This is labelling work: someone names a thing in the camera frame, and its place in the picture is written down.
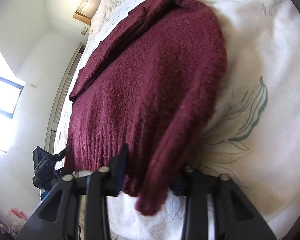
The beige wall switch plate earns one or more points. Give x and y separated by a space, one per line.
84 31

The window with dark frame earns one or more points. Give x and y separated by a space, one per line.
9 95

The wooden headboard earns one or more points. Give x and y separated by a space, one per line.
86 11

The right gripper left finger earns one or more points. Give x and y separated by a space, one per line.
57 215

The dark red knit sweater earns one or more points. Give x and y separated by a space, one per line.
151 84

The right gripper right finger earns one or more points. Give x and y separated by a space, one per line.
216 208

